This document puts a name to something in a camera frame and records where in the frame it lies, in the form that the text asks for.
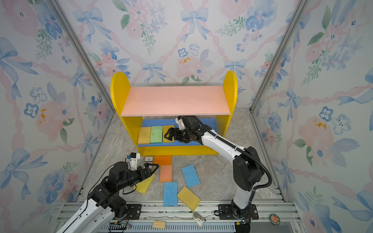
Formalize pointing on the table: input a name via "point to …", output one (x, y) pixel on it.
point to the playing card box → (149, 159)
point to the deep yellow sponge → (165, 129)
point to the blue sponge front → (170, 194)
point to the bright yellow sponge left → (142, 186)
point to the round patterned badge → (275, 219)
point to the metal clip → (198, 219)
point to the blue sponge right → (191, 175)
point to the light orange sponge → (165, 173)
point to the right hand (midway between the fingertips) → (169, 136)
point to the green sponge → (156, 134)
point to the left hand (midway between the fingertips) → (155, 167)
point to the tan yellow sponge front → (189, 197)
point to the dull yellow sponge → (144, 135)
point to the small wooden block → (159, 224)
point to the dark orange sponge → (162, 159)
